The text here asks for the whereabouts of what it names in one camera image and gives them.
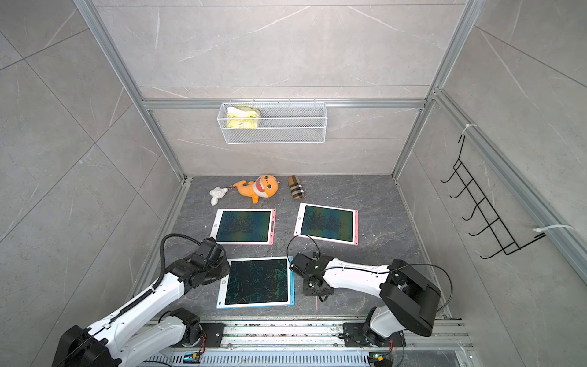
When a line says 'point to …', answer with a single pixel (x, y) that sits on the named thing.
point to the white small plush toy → (216, 193)
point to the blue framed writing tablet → (257, 283)
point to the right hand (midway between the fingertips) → (314, 291)
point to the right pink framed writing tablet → (327, 223)
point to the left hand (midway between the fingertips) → (229, 263)
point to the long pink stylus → (316, 303)
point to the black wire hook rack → (484, 209)
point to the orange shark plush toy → (264, 186)
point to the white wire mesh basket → (274, 123)
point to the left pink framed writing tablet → (244, 226)
